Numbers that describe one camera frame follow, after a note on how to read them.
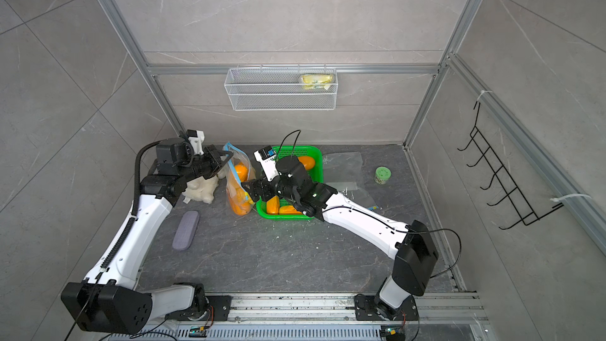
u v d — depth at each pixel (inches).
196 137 26.5
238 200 31.6
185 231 34.1
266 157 24.0
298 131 20.9
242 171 29.8
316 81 33.2
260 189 24.1
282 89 39.5
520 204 24.0
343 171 41.6
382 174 40.5
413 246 17.2
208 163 25.4
